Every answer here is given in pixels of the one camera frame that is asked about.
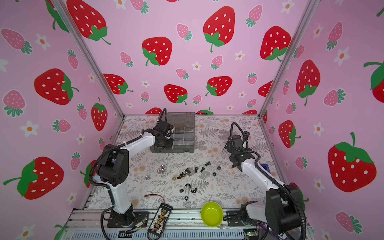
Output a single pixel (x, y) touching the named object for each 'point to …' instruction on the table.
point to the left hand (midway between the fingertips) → (170, 143)
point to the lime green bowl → (212, 214)
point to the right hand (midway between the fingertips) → (236, 144)
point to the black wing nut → (194, 191)
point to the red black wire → (155, 194)
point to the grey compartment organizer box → (184, 137)
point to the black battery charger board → (160, 219)
